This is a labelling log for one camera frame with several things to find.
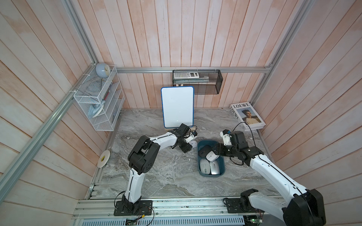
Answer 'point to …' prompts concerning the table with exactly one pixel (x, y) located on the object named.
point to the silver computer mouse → (214, 167)
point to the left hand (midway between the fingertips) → (186, 146)
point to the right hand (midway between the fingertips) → (214, 147)
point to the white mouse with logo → (211, 156)
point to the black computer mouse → (204, 150)
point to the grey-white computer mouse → (204, 166)
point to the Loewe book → (246, 115)
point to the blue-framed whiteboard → (178, 104)
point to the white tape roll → (103, 158)
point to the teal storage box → (220, 159)
